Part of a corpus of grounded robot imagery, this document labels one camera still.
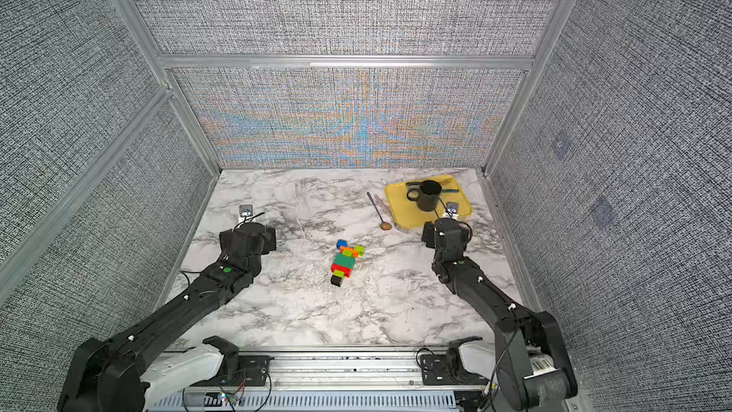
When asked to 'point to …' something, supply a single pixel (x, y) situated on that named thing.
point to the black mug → (426, 195)
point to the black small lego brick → (335, 280)
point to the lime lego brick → (360, 250)
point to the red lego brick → (347, 271)
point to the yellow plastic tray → (405, 213)
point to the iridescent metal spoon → (385, 226)
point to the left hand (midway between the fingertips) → (255, 226)
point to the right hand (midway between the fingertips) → (443, 217)
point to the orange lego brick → (354, 252)
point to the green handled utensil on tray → (417, 183)
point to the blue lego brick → (341, 243)
